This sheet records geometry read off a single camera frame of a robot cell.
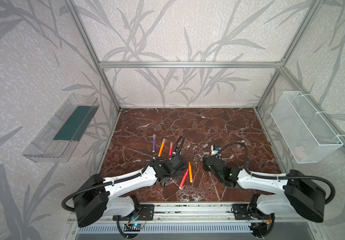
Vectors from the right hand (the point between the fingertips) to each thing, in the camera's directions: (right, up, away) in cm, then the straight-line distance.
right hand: (204, 157), depth 87 cm
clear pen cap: (+3, +5, +12) cm, 13 cm away
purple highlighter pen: (-33, +11, +16) cm, 38 cm away
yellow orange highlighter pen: (-8, -11, -2) cm, 14 cm away
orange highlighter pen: (-27, +4, +10) cm, 29 cm away
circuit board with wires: (-38, -30, -15) cm, 50 cm away
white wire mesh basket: (+41, +16, -23) cm, 50 cm away
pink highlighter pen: (-12, -11, -2) cm, 17 cm away
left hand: (-16, -5, -4) cm, 17 cm away
